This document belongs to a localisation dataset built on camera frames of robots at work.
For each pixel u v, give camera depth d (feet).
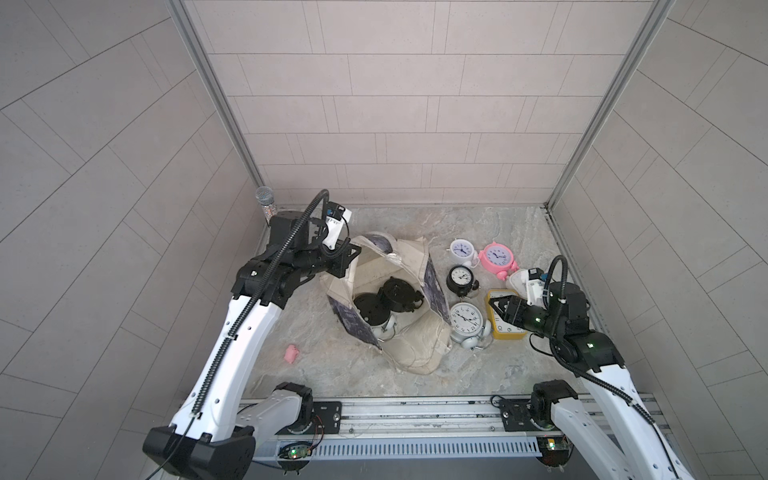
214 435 1.15
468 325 2.71
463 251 3.26
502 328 2.72
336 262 1.89
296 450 2.11
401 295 2.83
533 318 2.07
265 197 2.63
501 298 2.32
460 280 3.02
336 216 1.87
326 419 2.32
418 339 2.51
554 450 2.23
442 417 2.37
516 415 2.33
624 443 1.43
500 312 2.34
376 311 2.75
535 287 2.21
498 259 3.25
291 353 2.59
